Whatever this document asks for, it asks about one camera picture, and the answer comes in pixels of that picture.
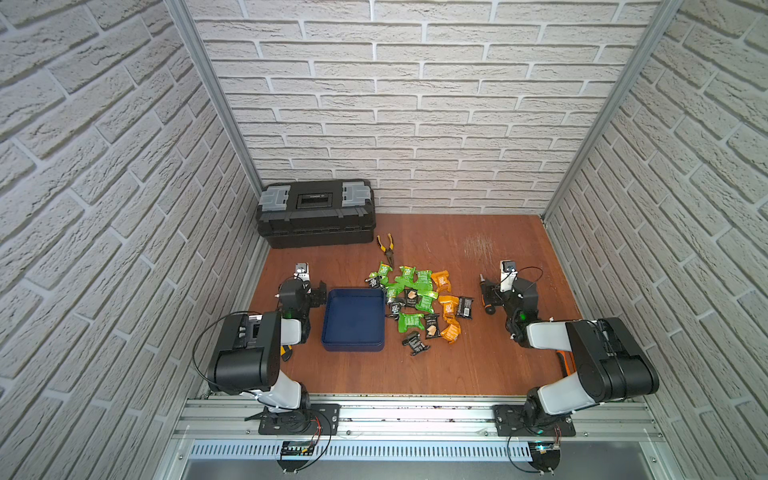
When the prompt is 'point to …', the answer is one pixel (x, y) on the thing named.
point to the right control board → (545, 455)
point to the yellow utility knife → (285, 352)
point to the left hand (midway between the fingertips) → (308, 276)
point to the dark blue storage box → (354, 320)
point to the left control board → (295, 454)
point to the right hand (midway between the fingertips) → (504, 277)
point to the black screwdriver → (490, 310)
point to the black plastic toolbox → (317, 213)
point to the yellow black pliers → (390, 252)
